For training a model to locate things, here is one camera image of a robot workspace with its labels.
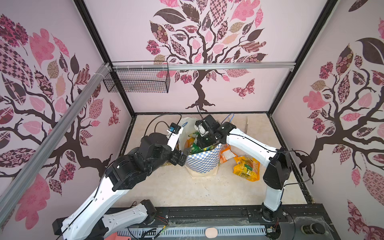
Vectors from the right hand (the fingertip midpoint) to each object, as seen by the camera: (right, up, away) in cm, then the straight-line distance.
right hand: (197, 142), depth 82 cm
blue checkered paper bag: (+3, -10, -10) cm, 14 cm away
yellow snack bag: (+28, -14, -1) cm, 32 cm away
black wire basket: (-39, +41, +13) cm, 58 cm away
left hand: (-8, +1, -22) cm, 23 cm away
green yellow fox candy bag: (-1, -4, -2) cm, 4 cm away
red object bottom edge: (-38, -42, -16) cm, 59 cm away
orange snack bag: (+18, -8, +7) cm, 21 cm away
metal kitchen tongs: (+39, +11, +31) cm, 51 cm away
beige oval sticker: (+6, -41, -14) cm, 44 cm away
